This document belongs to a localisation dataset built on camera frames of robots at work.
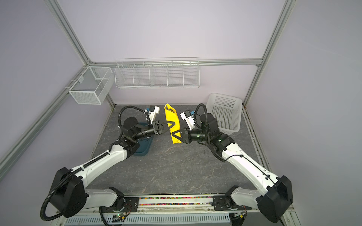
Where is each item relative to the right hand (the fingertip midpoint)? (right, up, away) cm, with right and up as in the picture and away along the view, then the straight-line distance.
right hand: (173, 134), depth 67 cm
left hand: (+1, +4, -1) cm, 4 cm away
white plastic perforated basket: (+41, +15, +49) cm, 66 cm away
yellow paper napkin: (-1, +9, +1) cm, 9 cm away
